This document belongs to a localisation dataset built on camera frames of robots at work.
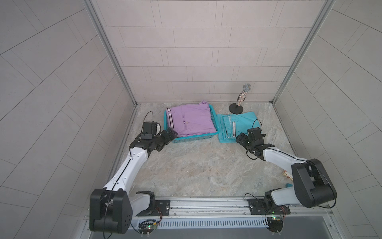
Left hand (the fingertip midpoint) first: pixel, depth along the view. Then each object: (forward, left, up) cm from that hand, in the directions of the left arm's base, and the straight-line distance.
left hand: (175, 135), depth 83 cm
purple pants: (+14, -9, -4) cm, 17 cm away
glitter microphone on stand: (+32, -42, -11) cm, 54 cm away
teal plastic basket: (+2, -6, -7) cm, 10 cm away
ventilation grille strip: (-39, -1, -14) cm, 41 cm away
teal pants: (+15, -36, -11) cm, 41 cm away
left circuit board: (-40, +9, -11) cm, 43 cm away
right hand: (+4, -40, -10) cm, 41 cm away
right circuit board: (-39, -50, -15) cm, 65 cm away
